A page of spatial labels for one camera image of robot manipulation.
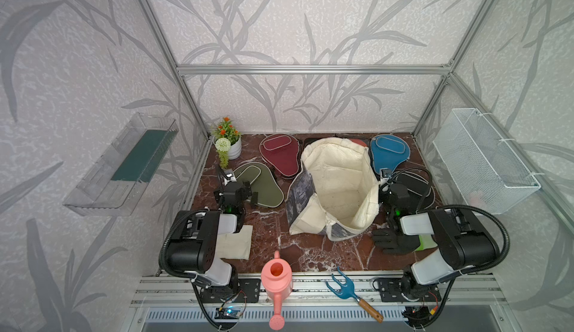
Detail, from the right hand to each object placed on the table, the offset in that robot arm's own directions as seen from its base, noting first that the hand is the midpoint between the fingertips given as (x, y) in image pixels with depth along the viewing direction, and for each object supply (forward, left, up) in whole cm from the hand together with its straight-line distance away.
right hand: (379, 179), depth 94 cm
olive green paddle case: (+2, +51, -4) cm, 51 cm away
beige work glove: (-26, +58, -6) cm, 64 cm away
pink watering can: (-38, +41, +5) cm, 56 cm away
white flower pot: (+17, +65, +1) cm, 67 cm away
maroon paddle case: (+18, +43, -3) cm, 47 cm away
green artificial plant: (+20, +69, +8) cm, 72 cm away
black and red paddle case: (+28, +31, -4) cm, 42 cm away
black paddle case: (-5, -17, -3) cm, 18 cm away
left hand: (-1, +63, +1) cm, 63 cm away
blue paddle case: (+18, -10, -3) cm, 21 cm away
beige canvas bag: (-4, +19, -4) cm, 20 cm away
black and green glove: (-25, -2, -6) cm, 26 cm away
